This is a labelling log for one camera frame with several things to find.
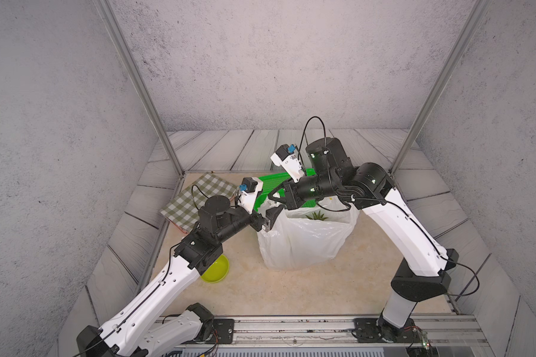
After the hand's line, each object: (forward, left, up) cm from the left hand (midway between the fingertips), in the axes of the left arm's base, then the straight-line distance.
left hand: (275, 199), depth 65 cm
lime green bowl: (-7, +22, -35) cm, 42 cm away
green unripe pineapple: (+4, -15, -16) cm, 22 cm away
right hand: (-5, +1, +6) cm, 8 cm away
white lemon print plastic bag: (-6, -9, -10) cm, 15 cm away
